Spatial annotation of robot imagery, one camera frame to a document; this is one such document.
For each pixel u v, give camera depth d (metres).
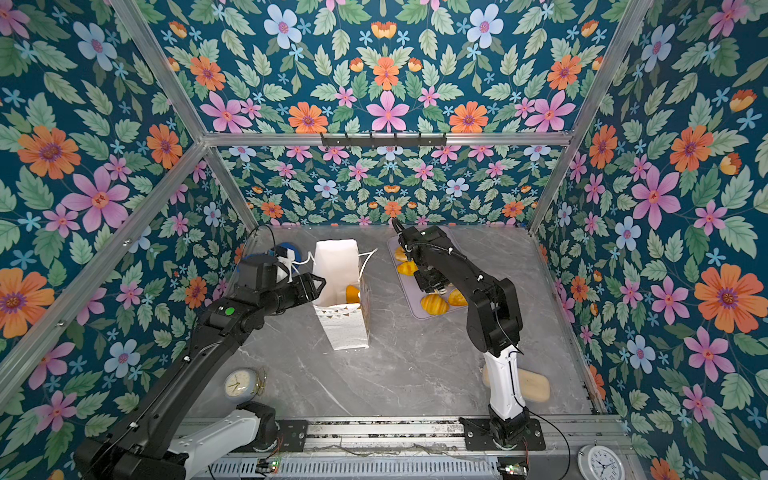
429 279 0.79
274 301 0.61
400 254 1.06
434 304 0.93
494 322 0.53
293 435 0.74
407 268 1.04
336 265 0.90
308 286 0.67
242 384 0.78
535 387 0.77
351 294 0.96
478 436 0.73
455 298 0.94
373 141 0.91
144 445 0.38
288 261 0.69
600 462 0.67
